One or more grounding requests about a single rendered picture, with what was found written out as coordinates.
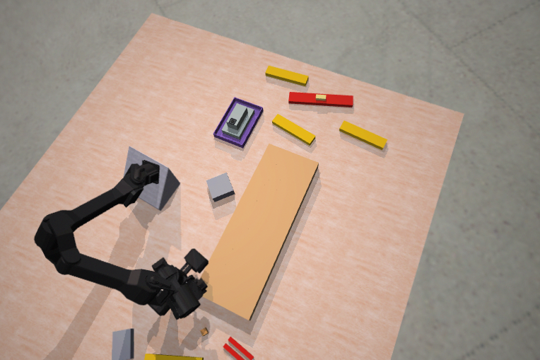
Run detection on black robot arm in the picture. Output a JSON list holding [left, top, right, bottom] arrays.
[[35, 160, 208, 320]]

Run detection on yellow rectangular bar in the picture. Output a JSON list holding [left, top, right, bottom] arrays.
[[339, 121, 387, 150], [265, 66, 309, 86], [272, 114, 315, 146], [144, 354, 204, 360]]

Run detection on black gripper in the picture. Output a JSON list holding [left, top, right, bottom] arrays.
[[149, 248, 209, 316]]

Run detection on red flat bar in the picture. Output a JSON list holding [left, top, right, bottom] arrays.
[[288, 92, 353, 108]]

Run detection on purple rectangular tray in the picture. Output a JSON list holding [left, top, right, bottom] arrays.
[[213, 97, 264, 148]]

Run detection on tan rectangular panel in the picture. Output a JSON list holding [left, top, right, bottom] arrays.
[[200, 144, 319, 320]]

